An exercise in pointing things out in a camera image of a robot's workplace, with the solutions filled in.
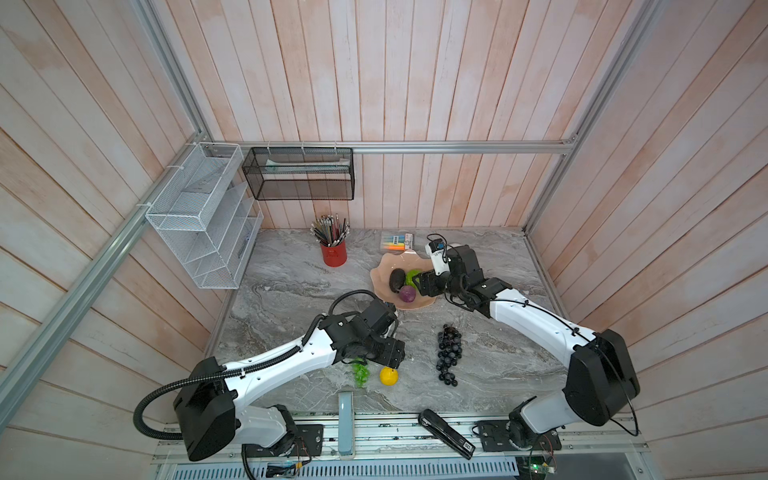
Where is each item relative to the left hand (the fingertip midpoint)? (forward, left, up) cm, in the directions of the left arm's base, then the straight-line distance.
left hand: (390, 360), depth 76 cm
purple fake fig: (+24, -6, -5) cm, 25 cm away
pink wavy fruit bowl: (+40, -8, -8) cm, 41 cm away
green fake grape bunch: (0, +8, -9) cm, 12 cm away
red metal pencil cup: (+39, +19, -4) cm, 43 cm away
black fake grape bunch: (+5, -17, -6) cm, 19 cm away
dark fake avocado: (+30, -3, -5) cm, 30 cm away
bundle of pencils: (+44, +20, +4) cm, 48 cm away
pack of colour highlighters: (+50, -4, -9) cm, 51 cm away
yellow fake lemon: (-2, 0, -6) cm, 7 cm away
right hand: (+24, -10, +6) cm, 26 cm away
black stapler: (-15, -14, -7) cm, 22 cm away
